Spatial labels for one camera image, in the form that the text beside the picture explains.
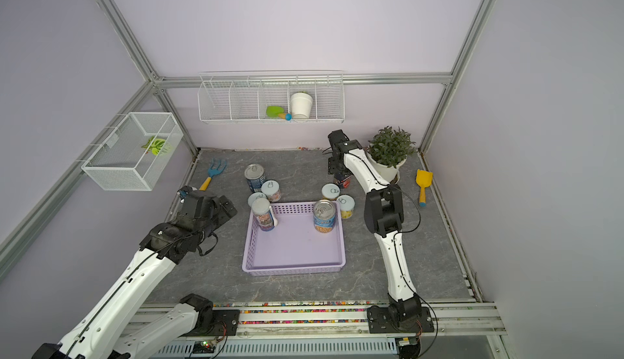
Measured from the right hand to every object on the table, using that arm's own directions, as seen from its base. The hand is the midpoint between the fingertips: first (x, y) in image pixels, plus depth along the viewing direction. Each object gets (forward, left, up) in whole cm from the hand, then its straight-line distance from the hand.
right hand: (341, 167), depth 103 cm
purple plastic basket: (-31, +19, -9) cm, 38 cm away
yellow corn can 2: (-17, -1, -3) cm, 17 cm away
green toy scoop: (+18, +28, +16) cm, 37 cm away
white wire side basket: (-8, +74, +18) cm, 76 cm away
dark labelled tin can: (-4, -2, -6) cm, 7 cm away
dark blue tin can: (-4, +36, +1) cm, 37 cm away
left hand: (-28, +40, +12) cm, 50 cm away
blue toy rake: (+5, +60, -10) cm, 61 cm away
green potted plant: (+1, -19, +11) cm, 22 cm away
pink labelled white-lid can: (-9, +29, -4) cm, 31 cm away
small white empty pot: (+12, +16, +23) cm, 31 cm away
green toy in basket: (-8, +65, +22) cm, 69 cm away
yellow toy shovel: (0, -38, -9) cm, 39 cm away
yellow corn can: (-10, +5, -4) cm, 12 cm away
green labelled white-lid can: (-12, +35, -3) cm, 38 cm away
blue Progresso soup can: (-24, +8, 0) cm, 25 cm away
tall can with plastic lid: (-24, +29, +3) cm, 38 cm away
